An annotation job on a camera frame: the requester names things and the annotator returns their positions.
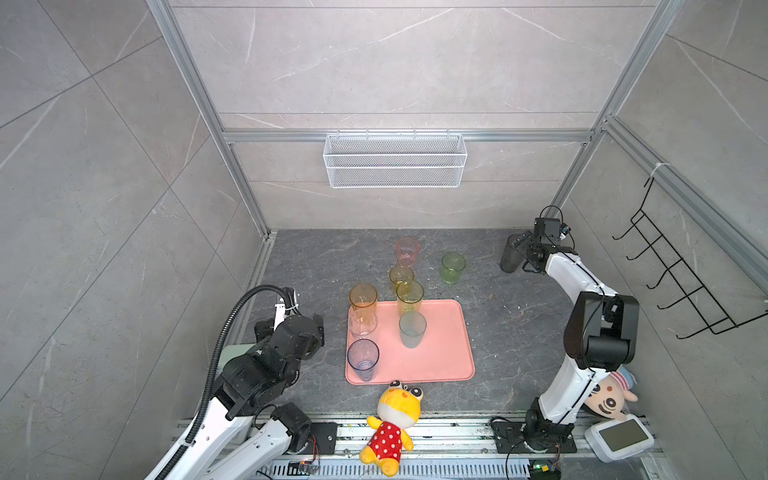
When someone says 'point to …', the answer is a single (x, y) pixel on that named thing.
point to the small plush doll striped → (611, 391)
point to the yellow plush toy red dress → (398, 408)
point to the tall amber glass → (363, 299)
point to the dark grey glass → (511, 257)
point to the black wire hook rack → (698, 295)
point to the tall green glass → (410, 295)
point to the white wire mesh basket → (395, 161)
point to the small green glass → (452, 265)
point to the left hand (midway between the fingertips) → (297, 313)
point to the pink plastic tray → (447, 353)
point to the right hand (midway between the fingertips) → (528, 244)
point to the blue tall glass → (363, 355)
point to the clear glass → (363, 320)
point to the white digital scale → (617, 440)
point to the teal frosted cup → (412, 327)
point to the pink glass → (407, 250)
